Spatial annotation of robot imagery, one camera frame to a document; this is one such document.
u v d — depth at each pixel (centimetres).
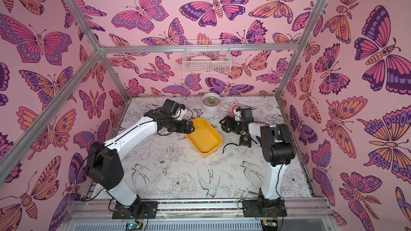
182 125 76
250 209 73
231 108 113
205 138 99
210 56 94
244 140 93
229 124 90
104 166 45
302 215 74
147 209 80
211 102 103
